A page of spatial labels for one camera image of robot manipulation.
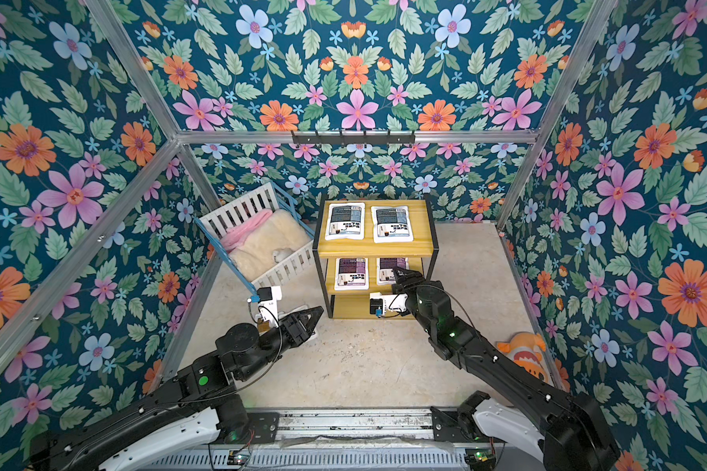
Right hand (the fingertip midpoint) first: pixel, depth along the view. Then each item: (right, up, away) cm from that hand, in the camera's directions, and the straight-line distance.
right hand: (401, 267), depth 77 cm
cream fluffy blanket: (-41, +12, +29) cm, 52 cm away
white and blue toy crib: (-56, +18, +24) cm, 64 cm away
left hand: (-18, -10, -12) cm, 24 cm away
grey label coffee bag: (-3, +11, -5) cm, 13 cm away
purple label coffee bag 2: (-4, -1, +7) cm, 8 cm away
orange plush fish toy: (+35, -23, +3) cm, 42 cm away
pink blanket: (-57, +10, +24) cm, 62 cm away
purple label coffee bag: (-14, -2, +5) cm, 15 cm away
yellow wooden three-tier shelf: (-11, +6, -8) cm, 15 cm away
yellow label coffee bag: (-20, -12, -14) cm, 27 cm away
